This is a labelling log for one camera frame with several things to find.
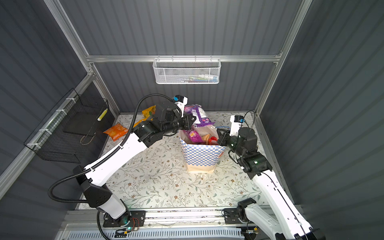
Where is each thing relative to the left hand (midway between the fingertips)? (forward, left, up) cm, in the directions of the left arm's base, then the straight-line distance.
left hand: (197, 117), depth 68 cm
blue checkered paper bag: (-10, -1, -20) cm, 23 cm away
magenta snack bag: (+5, +1, -21) cm, 21 cm away
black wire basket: (+2, +63, -9) cm, 64 cm away
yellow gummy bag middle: (+35, +37, -34) cm, 61 cm away
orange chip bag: (+22, +55, -34) cm, 68 cm away
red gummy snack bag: (+3, -10, -24) cm, 27 cm away
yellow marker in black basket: (+14, +52, -10) cm, 55 cm away
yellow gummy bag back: (+38, +35, -31) cm, 60 cm away
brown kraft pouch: (+10, -7, -30) cm, 32 cm away
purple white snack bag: (+2, -2, -3) cm, 4 cm away
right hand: (-4, -10, -5) cm, 12 cm away
